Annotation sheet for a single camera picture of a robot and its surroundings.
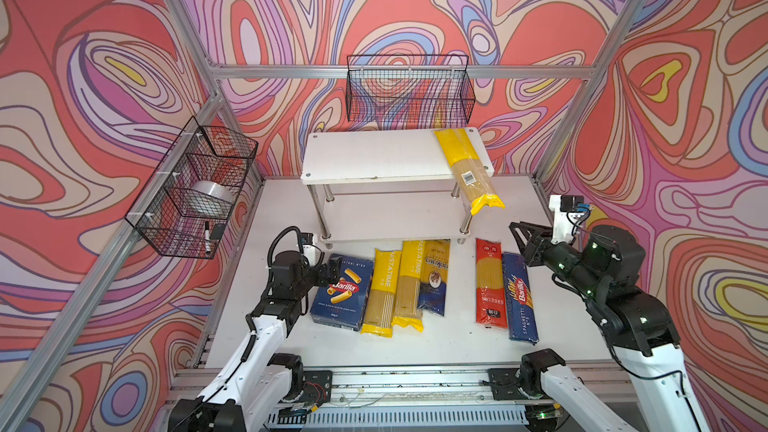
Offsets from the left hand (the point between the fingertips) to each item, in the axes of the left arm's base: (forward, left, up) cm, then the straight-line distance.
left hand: (328, 255), depth 84 cm
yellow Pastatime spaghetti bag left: (-8, -15, -9) cm, 19 cm away
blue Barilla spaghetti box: (-10, -55, -8) cm, 56 cm away
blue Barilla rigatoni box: (-12, -4, -6) cm, 14 cm away
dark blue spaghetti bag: (-2, -31, -9) cm, 33 cm away
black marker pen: (-3, +27, +14) cm, 31 cm away
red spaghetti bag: (-5, -48, -9) cm, 49 cm away
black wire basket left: (+26, +40, +16) cm, 50 cm away
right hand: (-7, -44, +22) cm, 50 cm away
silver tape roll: (+3, +25, +21) cm, 33 cm away
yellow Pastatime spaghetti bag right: (-12, -23, -9) cm, 28 cm away
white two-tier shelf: (+29, -17, -2) cm, 34 cm away
